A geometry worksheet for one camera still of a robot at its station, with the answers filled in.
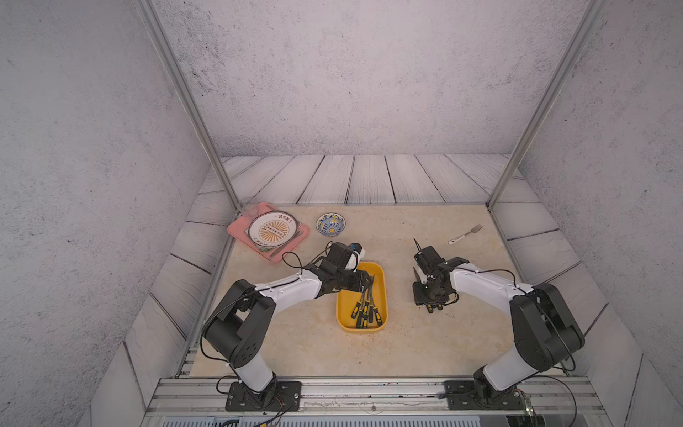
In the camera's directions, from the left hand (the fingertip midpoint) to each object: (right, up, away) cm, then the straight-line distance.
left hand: (372, 283), depth 87 cm
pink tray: (-53, +17, +24) cm, 61 cm away
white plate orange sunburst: (-39, +17, +24) cm, 49 cm away
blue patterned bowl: (-15, +19, +26) cm, 35 cm away
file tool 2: (+19, -9, +2) cm, 21 cm away
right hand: (+17, -6, +2) cm, 18 cm away
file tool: (+1, -9, +2) cm, 9 cm away
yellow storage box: (-8, -7, +3) cm, 11 cm away
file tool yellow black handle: (-5, -9, +2) cm, 10 cm away
